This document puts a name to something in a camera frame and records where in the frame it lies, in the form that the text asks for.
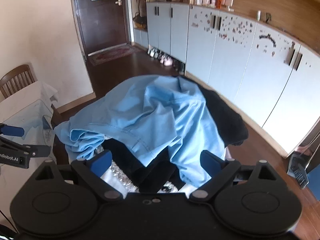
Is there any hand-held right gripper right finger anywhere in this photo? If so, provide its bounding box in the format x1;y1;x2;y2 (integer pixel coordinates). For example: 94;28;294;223
187;150;285;203

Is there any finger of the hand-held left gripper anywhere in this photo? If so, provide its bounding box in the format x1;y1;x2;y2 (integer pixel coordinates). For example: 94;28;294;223
0;123;25;137
0;136;52;157

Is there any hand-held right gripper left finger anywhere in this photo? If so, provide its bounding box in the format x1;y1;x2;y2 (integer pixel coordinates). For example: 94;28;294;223
35;151;128;202

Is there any light blue t-shirt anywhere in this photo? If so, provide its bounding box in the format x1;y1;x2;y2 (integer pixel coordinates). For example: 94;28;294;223
54;75;227;183

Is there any whale print tablecloth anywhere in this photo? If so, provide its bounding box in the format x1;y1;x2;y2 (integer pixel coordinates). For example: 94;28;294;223
0;81;59;166

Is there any white sequined garment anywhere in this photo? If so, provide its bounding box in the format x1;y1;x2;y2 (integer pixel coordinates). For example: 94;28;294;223
99;147;199;193

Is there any black garment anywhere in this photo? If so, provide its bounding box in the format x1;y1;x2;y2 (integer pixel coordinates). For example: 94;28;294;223
103;75;249;193

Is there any brown wooden chair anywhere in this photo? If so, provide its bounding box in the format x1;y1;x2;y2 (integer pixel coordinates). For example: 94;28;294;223
0;64;35;99

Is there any patterned doormat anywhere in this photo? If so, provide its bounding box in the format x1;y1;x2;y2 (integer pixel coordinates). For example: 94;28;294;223
89;45;141;66

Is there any grey cabinet with stickers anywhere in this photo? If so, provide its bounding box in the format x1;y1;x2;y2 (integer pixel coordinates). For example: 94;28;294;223
184;4;320;158

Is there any row of shoes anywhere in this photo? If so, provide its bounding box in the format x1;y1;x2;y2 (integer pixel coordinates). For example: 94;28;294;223
147;46;186;75

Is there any dark brown door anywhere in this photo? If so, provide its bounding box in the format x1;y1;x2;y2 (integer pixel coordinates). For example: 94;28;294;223
69;0;132;56

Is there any plain grey cabinet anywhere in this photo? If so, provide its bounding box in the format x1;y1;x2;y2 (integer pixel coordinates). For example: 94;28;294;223
146;1;190;63

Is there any black handbag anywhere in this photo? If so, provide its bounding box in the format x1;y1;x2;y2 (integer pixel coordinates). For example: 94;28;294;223
132;12;147;29

